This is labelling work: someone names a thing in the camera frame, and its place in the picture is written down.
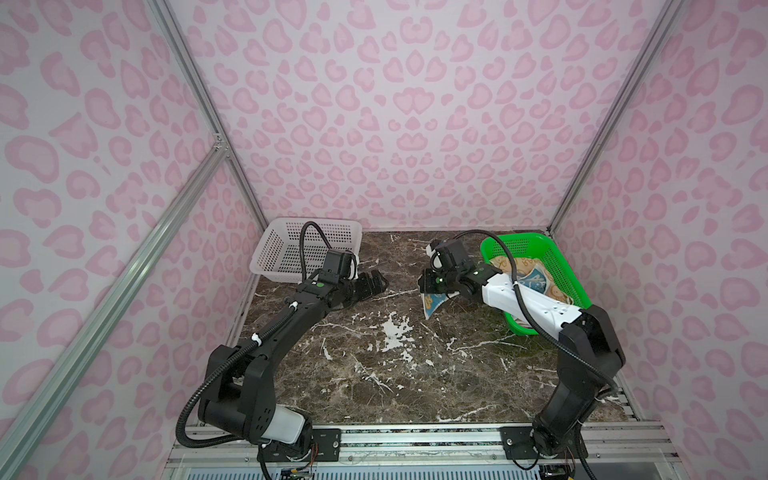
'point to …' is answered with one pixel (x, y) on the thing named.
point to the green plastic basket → (539, 247)
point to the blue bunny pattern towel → (432, 300)
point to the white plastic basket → (277, 255)
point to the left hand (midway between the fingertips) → (380, 283)
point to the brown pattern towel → (536, 275)
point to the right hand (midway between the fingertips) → (419, 277)
